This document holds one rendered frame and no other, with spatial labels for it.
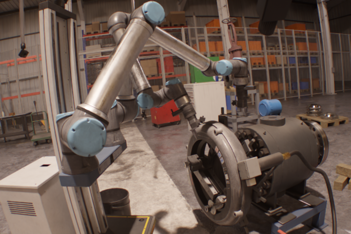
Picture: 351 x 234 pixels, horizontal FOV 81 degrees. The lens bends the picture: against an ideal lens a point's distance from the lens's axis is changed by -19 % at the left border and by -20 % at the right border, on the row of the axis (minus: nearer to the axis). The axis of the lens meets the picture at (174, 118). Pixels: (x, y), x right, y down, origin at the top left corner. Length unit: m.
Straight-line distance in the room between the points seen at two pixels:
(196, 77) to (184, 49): 7.46
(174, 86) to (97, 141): 0.66
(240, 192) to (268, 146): 0.41
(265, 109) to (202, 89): 3.41
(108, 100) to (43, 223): 0.83
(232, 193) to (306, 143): 0.76
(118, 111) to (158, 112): 5.35
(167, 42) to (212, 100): 4.31
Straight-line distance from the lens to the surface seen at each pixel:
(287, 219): 1.86
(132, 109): 1.68
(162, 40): 1.32
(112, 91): 0.99
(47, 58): 1.31
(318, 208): 2.10
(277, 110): 2.24
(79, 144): 0.92
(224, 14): 10.08
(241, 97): 1.55
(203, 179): 1.76
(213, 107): 5.60
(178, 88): 1.43
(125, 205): 2.15
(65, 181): 1.17
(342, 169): 3.02
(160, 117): 6.93
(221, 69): 1.43
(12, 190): 1.50
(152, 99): 1.38
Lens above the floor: 1.28
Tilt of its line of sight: 9 degrees down
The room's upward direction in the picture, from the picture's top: 6 degrees counter-clockwise
